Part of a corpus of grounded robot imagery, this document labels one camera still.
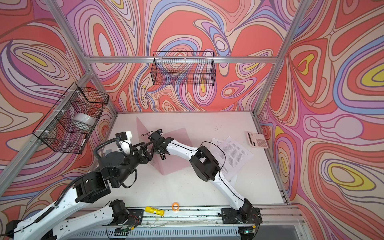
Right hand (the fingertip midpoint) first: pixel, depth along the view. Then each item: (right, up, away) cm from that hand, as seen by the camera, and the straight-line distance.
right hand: (160, 150), depth 98 cm
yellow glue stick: (+2, -26, -25) cm, 36 cm away
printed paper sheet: (+50, -3, -3) cm, 50 cm away
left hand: (+5, +10, -36) cm, 38 cm away
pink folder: (+5, -7, -7) cm, 11 cm away
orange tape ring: (+11, -25, -22) cm, 35 cm away
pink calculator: (+66, +7, +3) cm, 66 cm away
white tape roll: (-32, +20, -26) cm, 46 cm away
